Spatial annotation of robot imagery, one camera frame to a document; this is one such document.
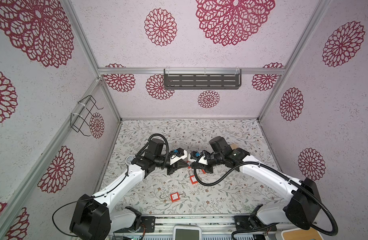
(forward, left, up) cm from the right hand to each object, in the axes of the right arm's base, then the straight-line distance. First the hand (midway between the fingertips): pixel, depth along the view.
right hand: (192, 161), depth 75 cm
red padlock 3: (-12, +9, -18) cm, 23 cm away
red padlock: (-1, -1, -18) cm, 18 cm away
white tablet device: (-28, +2, -15) cm, 32 cm away
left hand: (-2, +3, -1) cm, 4 cm away
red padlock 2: (-8, -5, +4) cm, 10 cm away
